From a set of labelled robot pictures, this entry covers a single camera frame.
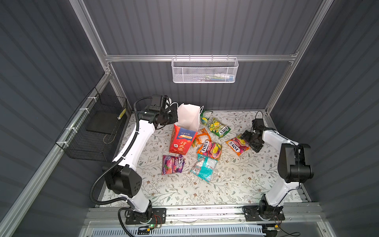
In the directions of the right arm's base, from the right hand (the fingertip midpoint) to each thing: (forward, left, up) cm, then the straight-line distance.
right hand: (248, 142), depth 97 cm
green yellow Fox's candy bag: (+12, +19, -1) cm, 22 cm away
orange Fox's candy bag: (-2, +7, -2) cm, 7 cm away
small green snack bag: (+23, +28, 0) cm, 37 cm away
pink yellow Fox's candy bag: (-6, +25, 0) cm, 26 cm away
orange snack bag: (+1, +33, -1) cm, 33 cm away
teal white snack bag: (-17, +30, -1) cm, 35 cm away
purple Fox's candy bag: (-16, +49, -1) cm, 52 cm away
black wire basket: (-8, +88, +23) cm, 91 cm away
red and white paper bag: (-8, +41, +23) cm, 47 cm away
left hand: (0, +44, +24) cm, 50 cm away
